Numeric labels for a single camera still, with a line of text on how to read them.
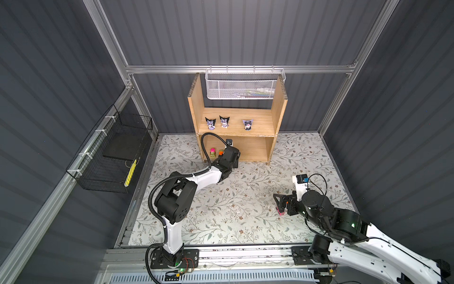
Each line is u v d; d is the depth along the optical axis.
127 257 0.77
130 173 0.69
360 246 0.47
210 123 0.81
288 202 0.62
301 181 0.59
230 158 0.74
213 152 0.99
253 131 0.84
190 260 0.72
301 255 0.73
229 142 0.84
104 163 0.72
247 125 0.81
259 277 0.77
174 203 0.51
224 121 0.82
